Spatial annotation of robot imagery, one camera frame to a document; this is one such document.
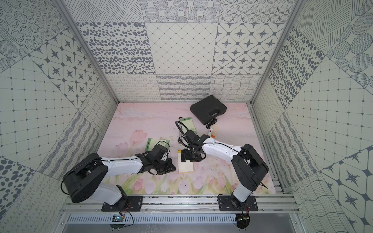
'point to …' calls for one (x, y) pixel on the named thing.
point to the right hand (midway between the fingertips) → (187, 161)
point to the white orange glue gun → (210, 131)
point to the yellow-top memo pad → (184, 167)
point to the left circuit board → (117, 218)
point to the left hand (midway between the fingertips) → (179, 172)
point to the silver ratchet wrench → (181, 131)
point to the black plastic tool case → (208, 109)
